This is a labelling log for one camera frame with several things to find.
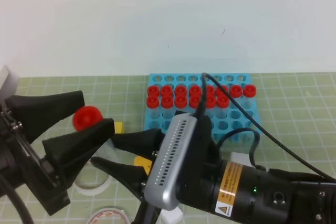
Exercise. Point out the white tape roll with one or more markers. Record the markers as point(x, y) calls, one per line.
point(109, 212)
point(91, 181)

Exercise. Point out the blue test tube rack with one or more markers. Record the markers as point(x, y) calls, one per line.
point(235, 118)

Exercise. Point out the yellow foam cube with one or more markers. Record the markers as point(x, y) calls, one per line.
point(118, 127)

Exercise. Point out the red-capped clear tube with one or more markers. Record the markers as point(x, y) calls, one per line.
point(88, 116)

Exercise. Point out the yellow rubber duck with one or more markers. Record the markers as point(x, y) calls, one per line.
point(143, 162)

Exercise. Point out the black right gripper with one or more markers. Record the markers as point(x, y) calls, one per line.
point(201, 152)

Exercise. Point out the green grid cloth mat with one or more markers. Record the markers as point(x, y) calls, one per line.
point(298, 109)

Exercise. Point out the white foam cube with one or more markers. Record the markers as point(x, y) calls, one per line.
point(171, 216)

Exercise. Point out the grey box at left edge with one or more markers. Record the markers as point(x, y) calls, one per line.
point(9, 82)

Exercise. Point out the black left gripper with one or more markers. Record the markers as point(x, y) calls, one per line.
point(23, 120)

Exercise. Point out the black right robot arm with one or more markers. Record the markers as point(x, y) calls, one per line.
point(249, 195)

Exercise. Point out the white power adapter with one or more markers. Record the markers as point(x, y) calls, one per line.
point(240, 158)

